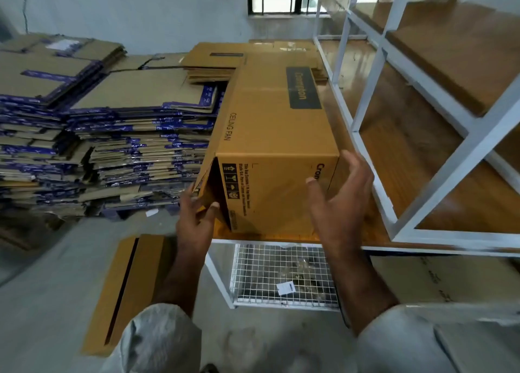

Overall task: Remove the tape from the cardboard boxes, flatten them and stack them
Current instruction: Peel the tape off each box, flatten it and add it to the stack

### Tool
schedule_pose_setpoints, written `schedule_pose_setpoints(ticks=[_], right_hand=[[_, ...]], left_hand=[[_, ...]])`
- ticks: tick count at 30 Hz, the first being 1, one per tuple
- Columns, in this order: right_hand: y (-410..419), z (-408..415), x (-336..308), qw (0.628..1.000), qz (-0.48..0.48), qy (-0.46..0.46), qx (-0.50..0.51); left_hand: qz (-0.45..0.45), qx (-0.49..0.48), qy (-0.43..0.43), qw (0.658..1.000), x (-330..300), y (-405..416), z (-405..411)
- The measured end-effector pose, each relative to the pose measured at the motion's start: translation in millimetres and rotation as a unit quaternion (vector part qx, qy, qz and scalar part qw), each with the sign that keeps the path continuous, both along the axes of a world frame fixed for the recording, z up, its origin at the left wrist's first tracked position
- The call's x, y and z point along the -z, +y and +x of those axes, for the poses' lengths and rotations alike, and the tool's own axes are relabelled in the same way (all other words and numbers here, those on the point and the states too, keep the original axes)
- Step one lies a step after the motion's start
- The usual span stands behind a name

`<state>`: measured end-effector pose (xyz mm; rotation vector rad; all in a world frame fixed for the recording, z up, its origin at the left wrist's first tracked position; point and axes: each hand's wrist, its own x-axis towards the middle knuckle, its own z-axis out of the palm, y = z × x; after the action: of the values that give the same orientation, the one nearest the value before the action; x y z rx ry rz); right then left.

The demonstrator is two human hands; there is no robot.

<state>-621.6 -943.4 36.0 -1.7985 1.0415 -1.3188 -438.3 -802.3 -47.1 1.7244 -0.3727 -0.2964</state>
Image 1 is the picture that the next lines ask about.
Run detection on person's right hand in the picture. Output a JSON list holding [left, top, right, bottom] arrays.
[[304, 149, 376, 258]]

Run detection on white paper tag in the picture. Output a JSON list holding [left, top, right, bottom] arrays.
[[275, 280, 298, 297]]

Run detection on person's right forearm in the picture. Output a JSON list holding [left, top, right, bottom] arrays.
[[325, 247, 401, 337]]

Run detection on crumpled tape scraps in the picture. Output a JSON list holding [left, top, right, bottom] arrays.
[[276, 259, 334, 300]]

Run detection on wooden table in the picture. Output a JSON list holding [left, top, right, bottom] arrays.
[[188, 37, 520, 258]]

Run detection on person's left hand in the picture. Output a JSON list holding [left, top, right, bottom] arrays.
[[174, 188, 222, 266]]

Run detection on assembled boxes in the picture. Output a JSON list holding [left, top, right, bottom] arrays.
[[81, 234, 177, 357]]

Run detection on person's light grey shirt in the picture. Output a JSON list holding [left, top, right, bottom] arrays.
[[99, 302, 520, 373]]

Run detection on white wire mesh cage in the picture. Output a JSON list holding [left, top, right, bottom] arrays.
[[205, 240, 342, 311]]

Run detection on stack of brown boxes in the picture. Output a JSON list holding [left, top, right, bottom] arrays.
[[193, 60, 342, 242]]

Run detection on white metal shelf rack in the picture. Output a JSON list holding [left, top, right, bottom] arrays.
[[313, 0, 520, 249]]

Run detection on person's left forearm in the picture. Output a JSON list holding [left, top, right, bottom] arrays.
[[153, 251, 211, 319]]

